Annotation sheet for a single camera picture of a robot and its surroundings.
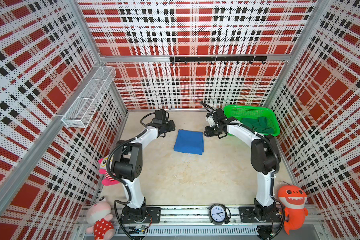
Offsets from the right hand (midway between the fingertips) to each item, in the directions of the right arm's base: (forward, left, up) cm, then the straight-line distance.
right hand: (207, 133), depth 96 cm
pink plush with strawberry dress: (-46, +55, -3) cm, 72 cm away
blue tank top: (-2, +12, -6) cm, 13 cm away
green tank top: (+13, -41, -8) cm, 44 cm away
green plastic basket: (+27, -29, -8) cm, 40 cm away
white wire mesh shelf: (+8, +81, +11) cm, 82 cm away
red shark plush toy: (-39, -39, -1) cm, 55 cm away
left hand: (+4, +23, +2) cm, 23 cm away
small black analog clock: (-45, -2, -6) cm, 45 cm away
